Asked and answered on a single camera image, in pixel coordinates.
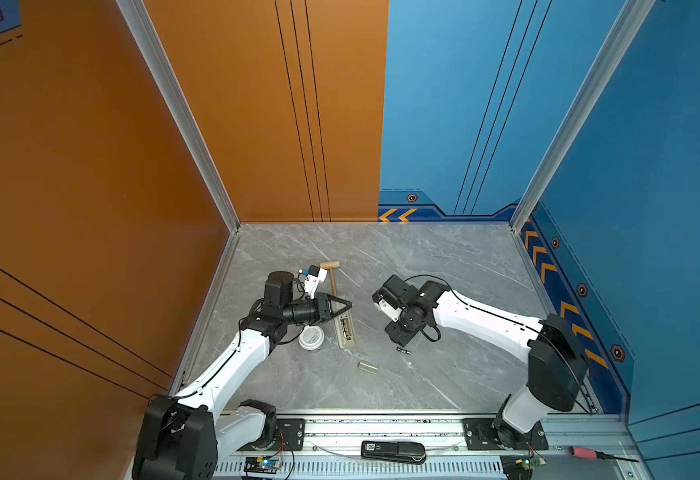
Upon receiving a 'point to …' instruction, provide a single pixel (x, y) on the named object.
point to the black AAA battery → (408, 352)
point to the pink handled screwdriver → (586, 453)
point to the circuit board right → (519, 467)
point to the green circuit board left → (267, 465)
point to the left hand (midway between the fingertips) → (349, 306)
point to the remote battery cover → (367, 367)
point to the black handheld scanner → (394, 450)
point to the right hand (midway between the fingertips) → (397, 330)
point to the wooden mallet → (331, 265)
